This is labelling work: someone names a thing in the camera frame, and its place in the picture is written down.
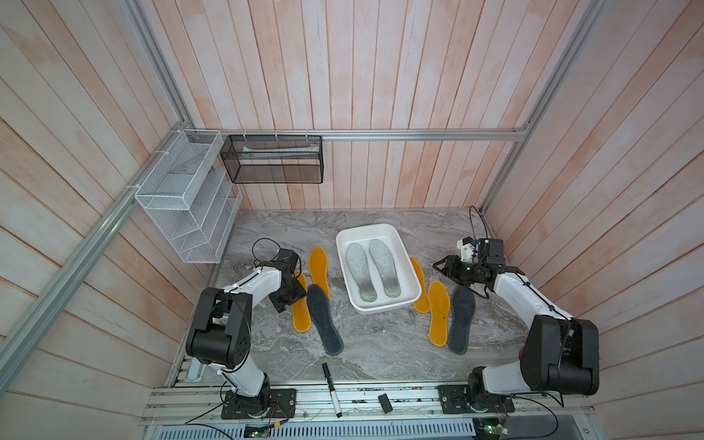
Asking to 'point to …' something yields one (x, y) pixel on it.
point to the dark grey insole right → (462, 310)
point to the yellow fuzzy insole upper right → (423, 305)
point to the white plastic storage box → (400, 255)
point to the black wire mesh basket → (274, 159)
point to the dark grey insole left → (324, 321)
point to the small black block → (385, 403)
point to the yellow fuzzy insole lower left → (301, 317)
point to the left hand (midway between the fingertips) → (296, 302)
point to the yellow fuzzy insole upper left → (317, 262)
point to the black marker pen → (333, 394)
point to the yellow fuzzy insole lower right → (438, 303)
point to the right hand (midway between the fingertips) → (438, 265)
